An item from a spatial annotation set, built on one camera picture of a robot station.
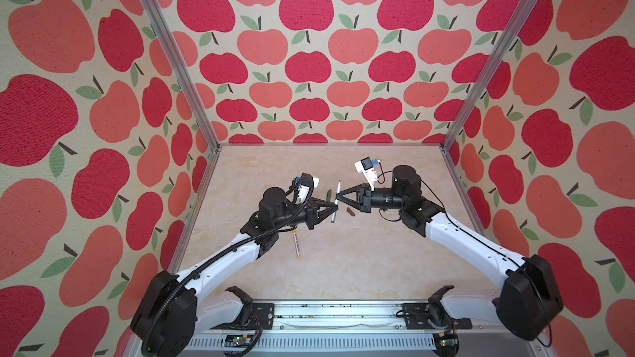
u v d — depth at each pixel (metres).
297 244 0.88
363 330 0.73
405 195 0.60
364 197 0.64
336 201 0.70
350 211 0.98
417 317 0.73
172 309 0.41
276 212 0.63
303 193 0.69
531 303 0.40
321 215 0.69
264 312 0.75
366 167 0.66
